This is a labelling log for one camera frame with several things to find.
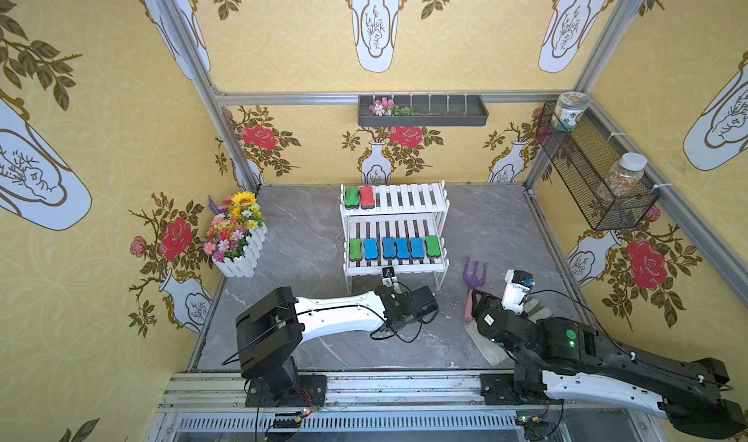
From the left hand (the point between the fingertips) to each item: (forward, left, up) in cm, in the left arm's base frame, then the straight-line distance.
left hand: (394, 304), depth 84 cm
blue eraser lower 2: (+14, +1, +9) cm, 17 cm away
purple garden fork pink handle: (+9, -27, -5) cm, 29 cm away
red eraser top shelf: (+21, +7, +23) cm, 32 cm away
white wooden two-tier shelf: (+23, -2, +7) cm, 24 cm away
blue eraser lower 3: (+13, -3, +9) cm, 16 cm away
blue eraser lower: (+14, +7, +9) cm, 17 cm away
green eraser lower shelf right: (+14, -12, +9) cm, 20 cm away
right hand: (-3, -20, +12) cm, 23 cm away
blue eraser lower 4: (+13, -7, +9) cm, 18 cm away
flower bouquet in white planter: (+18, +46, +11) cm, 51 cm away
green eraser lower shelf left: (+14, +11, +8) cm, 19 cm away
